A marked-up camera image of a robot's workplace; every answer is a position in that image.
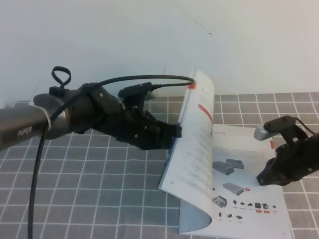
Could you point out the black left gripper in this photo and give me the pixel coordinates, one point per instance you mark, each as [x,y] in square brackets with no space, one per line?
[101,111]

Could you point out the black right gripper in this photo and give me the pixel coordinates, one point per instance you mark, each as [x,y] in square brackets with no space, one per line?
[292,163]

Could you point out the white product catalogue book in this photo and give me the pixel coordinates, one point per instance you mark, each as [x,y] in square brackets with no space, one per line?
[212,168]

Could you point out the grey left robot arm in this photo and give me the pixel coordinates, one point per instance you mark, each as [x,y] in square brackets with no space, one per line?
[19,124]

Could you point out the grey checked tablecloth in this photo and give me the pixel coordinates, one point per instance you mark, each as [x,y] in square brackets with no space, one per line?
[91,186]

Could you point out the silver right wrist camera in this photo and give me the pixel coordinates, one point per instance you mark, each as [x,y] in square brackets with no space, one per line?
[285,126]

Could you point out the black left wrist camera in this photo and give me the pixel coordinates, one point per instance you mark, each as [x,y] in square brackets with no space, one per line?
[134,96]

